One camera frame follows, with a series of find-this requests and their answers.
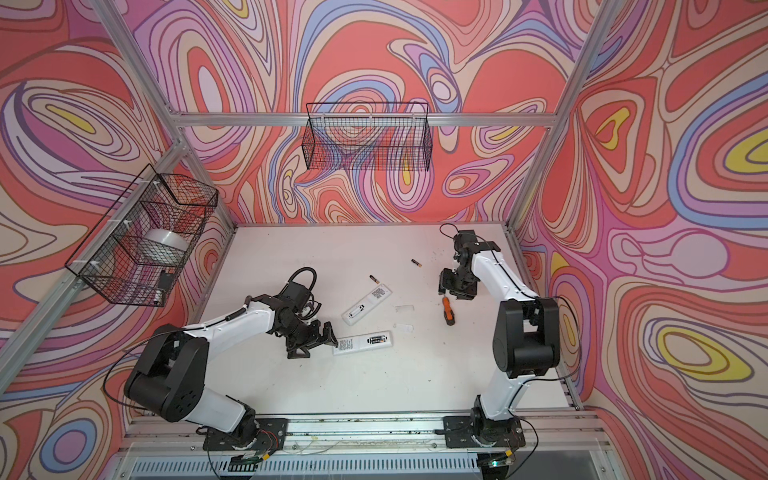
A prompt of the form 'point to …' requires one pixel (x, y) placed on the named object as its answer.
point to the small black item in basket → (165, 281)
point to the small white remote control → (363, 342)
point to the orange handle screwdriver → (448, 314)
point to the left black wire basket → (137, 252)
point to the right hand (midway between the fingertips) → (450, 299)
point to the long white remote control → (366, 304)
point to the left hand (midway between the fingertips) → (328, 346)
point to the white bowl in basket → (170, 238)
